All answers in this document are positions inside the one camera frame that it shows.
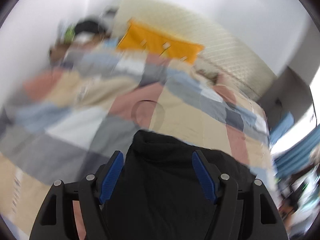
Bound blue towel on chair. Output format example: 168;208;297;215
269;112;295;148

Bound orange crown cushion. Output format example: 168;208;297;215
117;19;204;64

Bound white book on nightstand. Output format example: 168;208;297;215
74;33;94;44

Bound patchwork checkered duvet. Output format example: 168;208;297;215
1;46;276;239

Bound cream quilted headboard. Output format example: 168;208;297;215
112;0;277;101

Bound black puffer jacket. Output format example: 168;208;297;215
102;129;256;240

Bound blue curtain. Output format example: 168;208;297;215
274;125;319;179

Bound wooden bedside table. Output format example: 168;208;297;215
49;35;104;63

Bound floral pillow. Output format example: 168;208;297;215
194;64;220;83

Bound black bag on nightstand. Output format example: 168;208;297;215
74;20;105;35

